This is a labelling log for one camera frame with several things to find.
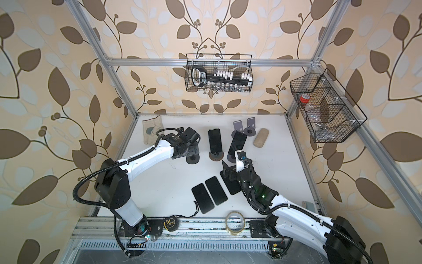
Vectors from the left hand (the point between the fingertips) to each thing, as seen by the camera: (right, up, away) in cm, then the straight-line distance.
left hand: (187, 148), depth 87 cm
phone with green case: (+16, -22, -2) cm, 27 cm away
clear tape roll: (+24, -37, -14) cm, 46 cm away
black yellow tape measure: (-4, -32, -13) cm, 35 cm away
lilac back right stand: (+25, -8, +12) cm, 28 cm away
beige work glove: (-30, +12, +25) cm, 41 cm away
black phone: (+15, +4, +7) cm, 17 cm away
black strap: (+6, -29, -7) cm, 30 cm away
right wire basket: (+67, +18, -14) cm, 71 cm away
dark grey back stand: (+2, -8, +12) cm, 14 cm away
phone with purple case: (+9, -25, -4) cm, 27 cm away
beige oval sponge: (+45, +5, +18) cm, 49 cm away
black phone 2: (+28, +3, +4) cm, 28 cm away
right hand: (+24, -4, -8) cm, 25 cm away
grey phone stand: (+30, +12, +18) cm, 37 cm away
